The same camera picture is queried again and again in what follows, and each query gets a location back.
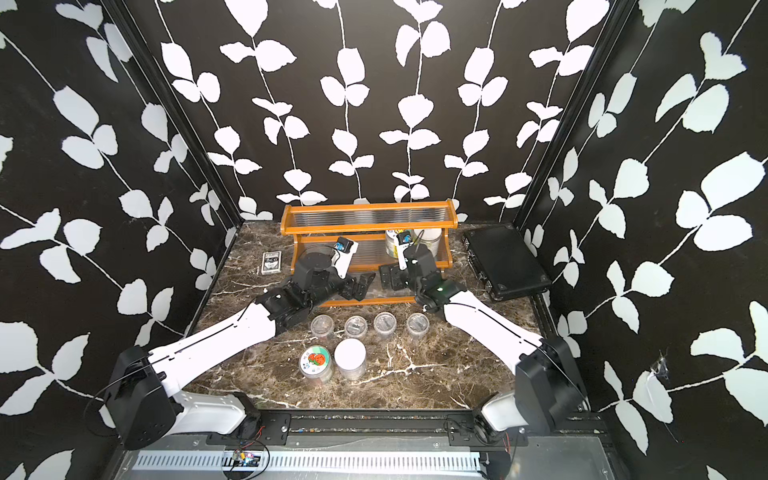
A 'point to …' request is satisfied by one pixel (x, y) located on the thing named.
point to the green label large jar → (430, 237)
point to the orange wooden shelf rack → (362, 236)
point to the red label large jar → (315, 364)
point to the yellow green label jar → (391, 243)
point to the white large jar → (350, 359)
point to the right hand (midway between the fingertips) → (391, 258)
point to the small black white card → (271, 262)
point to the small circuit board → (245, 459)
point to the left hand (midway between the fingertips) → (362, 263)
